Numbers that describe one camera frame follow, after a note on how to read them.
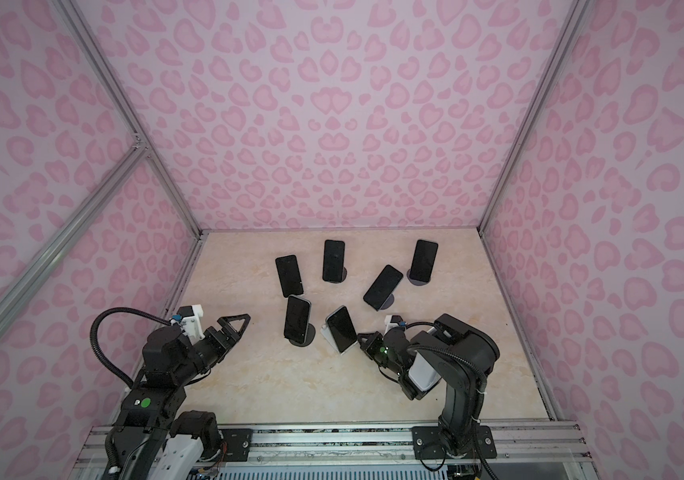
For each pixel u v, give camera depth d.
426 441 0.73
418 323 0.88
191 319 0.67
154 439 0.49
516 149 0.95
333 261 1.01
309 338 0.86
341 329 0.85
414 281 1.01
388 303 0.96
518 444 0.75
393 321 0.87
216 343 0.64
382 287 0.97
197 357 0.61
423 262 1.00
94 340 0.51
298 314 0.82
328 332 0.82
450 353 0.49
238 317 0.69
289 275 0.98
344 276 1.05
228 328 0.64
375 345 0.82
